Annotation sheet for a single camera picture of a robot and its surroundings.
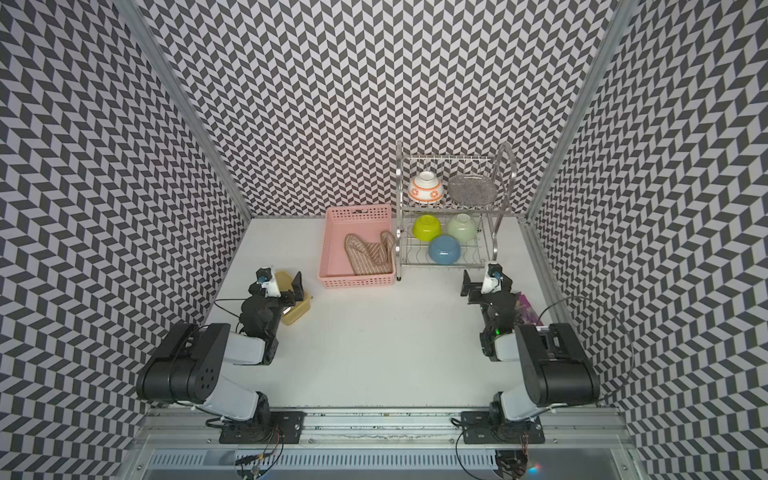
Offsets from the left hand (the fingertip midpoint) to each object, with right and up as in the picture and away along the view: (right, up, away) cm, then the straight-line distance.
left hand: (284, 275), depth 90 cm
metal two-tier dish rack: (+50, +20, -6) cm, 54 cm away
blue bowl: (+51, +8, +11) cm, 52 cm away
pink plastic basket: (+22, +18, +26) cm, 39 cm away
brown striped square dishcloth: (+25, +4, +15) cm, 29 cm away
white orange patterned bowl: (+43, +25, -7) cm, 50 cm away
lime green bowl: (+45, +15, +15) cm, 50 cm away
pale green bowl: (+58, +16, +14) cm, 61 cm away
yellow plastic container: (+6, -10, -4) cm, 12 cm away
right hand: (+60, 0, 0) cm, 60 cm away
